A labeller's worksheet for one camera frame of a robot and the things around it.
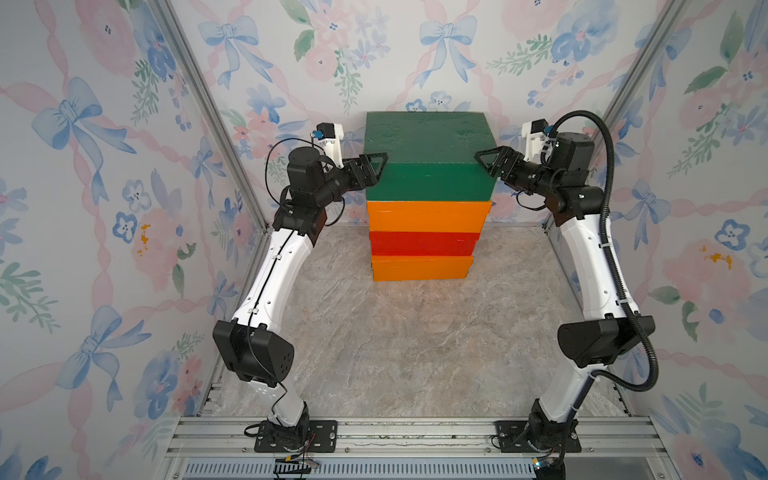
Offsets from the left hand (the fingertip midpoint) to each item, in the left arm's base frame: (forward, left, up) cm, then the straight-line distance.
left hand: (378, 155), depth 67 cm
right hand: (+3, -25, -2) cm, 26 cm away
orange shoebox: (0, -13, -19) cm, 23 cm away
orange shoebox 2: (-1, -13, -40) cm, 42 cm away
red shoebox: (+3, -13, -33) cm, 35 cm away
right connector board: (-54, -42, -51) cm, 86 cm away
